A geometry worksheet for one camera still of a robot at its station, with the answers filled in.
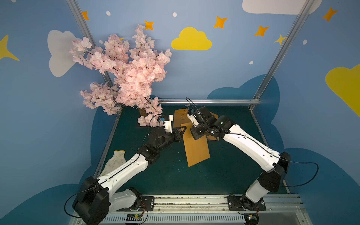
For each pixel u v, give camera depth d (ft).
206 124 1.80
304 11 2.32
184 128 2.41
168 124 2.22
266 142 3.44
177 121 3.58
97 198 1.28
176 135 2.14
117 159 2.87
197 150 2.56
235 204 2.45
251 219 2.40
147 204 2.42
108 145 3.32
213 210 2.42
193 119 1.97
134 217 2.39
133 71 2.05
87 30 2.52
